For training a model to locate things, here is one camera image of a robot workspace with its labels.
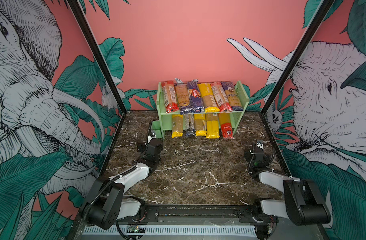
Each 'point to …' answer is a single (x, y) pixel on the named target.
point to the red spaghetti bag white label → (222, 99)
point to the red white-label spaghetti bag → (170, 97)
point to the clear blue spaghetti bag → (189, 125)
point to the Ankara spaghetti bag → (232, 95)
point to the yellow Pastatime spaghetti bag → (209, 102)
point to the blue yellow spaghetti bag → (182, 91)
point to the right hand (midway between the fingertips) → (256, 148)
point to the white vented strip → (226, 230)
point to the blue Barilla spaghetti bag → (196, 96)
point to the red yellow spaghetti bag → (226, 126)
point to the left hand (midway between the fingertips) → (148, 137)
